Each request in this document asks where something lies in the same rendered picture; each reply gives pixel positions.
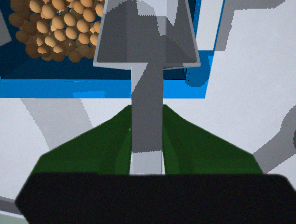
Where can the grey table edge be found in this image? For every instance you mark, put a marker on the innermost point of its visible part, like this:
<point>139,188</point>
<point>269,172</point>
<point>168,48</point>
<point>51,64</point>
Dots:
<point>9,208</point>

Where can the blue dog food box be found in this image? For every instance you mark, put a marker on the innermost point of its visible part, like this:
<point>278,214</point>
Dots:
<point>24,77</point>

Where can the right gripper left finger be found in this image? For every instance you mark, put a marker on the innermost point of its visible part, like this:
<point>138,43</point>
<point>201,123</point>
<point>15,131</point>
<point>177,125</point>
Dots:
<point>94,150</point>

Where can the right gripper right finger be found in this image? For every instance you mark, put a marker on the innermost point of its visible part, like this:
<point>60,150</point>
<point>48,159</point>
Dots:
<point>199,151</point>

